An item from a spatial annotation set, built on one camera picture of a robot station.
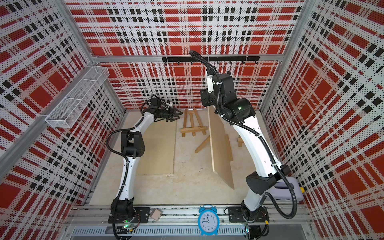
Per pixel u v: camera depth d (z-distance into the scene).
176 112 0.99
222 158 1.11
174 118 0.99
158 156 0.93
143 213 0.74
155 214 0.73
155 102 0.91
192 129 1.08
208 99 0.57
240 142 1.00
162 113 0.95
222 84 0.43
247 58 0.88
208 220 0.70
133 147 0.68
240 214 0.73
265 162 0.41
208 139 0.85
